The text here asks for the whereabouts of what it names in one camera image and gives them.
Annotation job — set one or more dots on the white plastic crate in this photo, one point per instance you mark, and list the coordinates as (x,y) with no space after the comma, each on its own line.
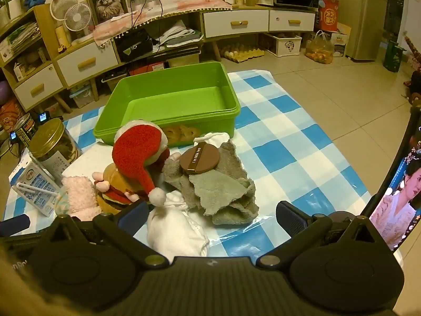
(284,44)

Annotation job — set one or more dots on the pink fluffy plush toy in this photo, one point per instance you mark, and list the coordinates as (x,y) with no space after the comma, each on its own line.
(79,194)

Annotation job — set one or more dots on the small device with screen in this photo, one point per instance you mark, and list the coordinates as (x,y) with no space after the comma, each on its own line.
(44,117)

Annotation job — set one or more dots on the wooden cabinet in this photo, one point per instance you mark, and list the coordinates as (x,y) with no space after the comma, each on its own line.
(42,56)

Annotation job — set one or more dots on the black box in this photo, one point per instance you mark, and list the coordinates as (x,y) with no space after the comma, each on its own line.
(134,44)

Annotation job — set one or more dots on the red gift box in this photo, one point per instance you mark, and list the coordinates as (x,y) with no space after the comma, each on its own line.
(330,11)

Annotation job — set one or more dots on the pink table runner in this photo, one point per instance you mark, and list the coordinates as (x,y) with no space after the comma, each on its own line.
(158,13)

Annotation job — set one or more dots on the glass jar with gold lid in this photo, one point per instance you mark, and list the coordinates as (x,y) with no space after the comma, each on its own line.
(54,151)

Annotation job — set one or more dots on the framed cat picture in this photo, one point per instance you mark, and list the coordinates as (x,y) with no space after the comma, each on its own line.
(107,5)

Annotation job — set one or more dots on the green plastic bin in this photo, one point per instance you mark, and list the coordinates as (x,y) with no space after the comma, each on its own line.
(171,105)

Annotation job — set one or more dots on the white paper sheet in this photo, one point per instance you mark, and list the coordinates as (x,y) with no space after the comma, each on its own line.
(90,158)

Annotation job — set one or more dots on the green bag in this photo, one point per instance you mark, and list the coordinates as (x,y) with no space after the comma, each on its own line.
(393,56)

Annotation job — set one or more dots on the blue white checkered mat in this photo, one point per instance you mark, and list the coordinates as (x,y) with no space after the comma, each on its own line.
(289,144)

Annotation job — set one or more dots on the person's left forearm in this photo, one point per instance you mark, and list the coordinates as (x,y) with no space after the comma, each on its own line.
(19,296)

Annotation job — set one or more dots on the stack of papers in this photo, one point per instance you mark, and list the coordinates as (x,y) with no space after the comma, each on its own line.
(179,33)

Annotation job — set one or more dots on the egg tray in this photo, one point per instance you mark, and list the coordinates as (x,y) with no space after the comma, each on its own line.
(241,52)

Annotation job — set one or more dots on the hamburger plush toy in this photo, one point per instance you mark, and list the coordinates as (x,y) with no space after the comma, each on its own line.
(113,191)

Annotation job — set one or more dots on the grey towel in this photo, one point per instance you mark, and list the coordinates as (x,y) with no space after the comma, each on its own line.
(227,191)

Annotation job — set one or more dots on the cardboard box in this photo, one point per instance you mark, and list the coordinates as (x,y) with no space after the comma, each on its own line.
(341,41)

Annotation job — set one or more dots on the brown round powder puff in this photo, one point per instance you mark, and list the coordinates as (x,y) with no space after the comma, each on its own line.
(199,158)

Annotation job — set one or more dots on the purple ball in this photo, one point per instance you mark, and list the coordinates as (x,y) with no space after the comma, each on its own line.
(4,90)

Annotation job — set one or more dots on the tablet showing video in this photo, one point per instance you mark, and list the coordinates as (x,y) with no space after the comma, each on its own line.
(399,204)

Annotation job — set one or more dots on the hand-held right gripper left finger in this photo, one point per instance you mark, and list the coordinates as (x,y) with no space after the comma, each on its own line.
(133,213)

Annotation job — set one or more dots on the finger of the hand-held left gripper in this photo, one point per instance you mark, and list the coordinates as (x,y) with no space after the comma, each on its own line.
(14,222)

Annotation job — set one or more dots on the small white cloth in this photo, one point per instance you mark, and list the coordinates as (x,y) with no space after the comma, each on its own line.
(215,138)

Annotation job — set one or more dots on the bag of oranges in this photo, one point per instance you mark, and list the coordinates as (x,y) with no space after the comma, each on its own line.
(319,51)

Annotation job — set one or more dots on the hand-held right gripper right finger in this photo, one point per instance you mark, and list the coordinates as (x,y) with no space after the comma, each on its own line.
(290,216)

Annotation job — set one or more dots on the tin can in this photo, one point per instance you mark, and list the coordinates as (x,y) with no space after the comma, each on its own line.
(25,131)

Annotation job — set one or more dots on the santa plush toy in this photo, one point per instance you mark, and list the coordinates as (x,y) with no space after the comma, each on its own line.
(135,153)

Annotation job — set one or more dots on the white cloth pouch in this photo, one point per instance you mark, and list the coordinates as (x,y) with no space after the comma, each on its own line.
(174,230)

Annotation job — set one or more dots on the white cabinet drawer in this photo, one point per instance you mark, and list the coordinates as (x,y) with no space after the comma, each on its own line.
(292,21)
(235,23)
(37,87)
(87,62)

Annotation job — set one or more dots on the refrigerator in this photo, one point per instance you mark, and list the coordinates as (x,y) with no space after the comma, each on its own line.
(365,13)

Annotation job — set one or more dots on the white blue milk carton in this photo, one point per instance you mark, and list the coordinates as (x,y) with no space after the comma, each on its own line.
(33,181)

